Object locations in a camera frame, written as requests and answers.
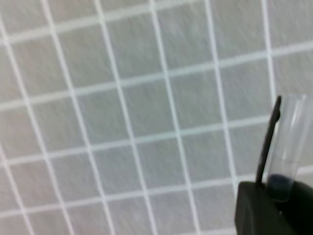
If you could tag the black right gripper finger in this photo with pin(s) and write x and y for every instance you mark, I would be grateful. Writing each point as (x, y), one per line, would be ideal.
(257, 214)

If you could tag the clear pen cap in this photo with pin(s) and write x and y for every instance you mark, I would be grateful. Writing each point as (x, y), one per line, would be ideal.
(283, 145)

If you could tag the grey grid tablecloth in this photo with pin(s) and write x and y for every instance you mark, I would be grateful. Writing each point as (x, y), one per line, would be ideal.
(140, 117)

